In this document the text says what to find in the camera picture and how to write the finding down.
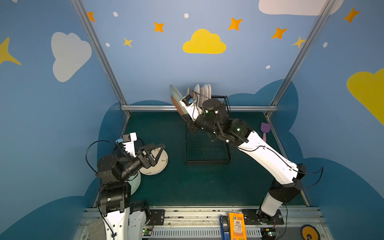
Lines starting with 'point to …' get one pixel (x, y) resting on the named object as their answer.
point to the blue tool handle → (224, 222)
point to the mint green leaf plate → (134, 181)
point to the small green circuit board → (147, 231)
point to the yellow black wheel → (309, 232)
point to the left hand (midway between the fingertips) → (160, 147)
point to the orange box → (237, 226)
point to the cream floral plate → (161, 163)
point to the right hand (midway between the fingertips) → (186, 112)
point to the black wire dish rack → (202, 148)
